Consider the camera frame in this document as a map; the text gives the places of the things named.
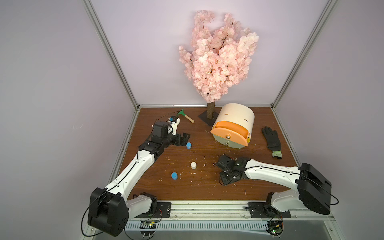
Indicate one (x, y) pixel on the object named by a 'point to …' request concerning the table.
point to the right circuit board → (275, 226)
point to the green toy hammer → (182, 112)
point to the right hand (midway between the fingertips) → (224, 177)
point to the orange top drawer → (235, 132)
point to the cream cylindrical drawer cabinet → (240, 114)
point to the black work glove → (273, 141)
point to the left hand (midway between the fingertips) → (184, 132)
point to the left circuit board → (147, 228)
